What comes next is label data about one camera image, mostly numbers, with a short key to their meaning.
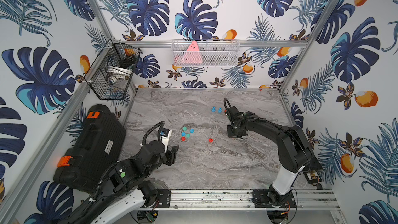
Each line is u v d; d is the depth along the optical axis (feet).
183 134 3.20
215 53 3.03
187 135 3.20
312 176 2.62
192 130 3.22
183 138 3.12
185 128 3.30
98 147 2.31
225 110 2.56
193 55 2.98
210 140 3.11
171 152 1.96
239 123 2.22
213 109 3.49
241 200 2.49
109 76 2.74
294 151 1.58
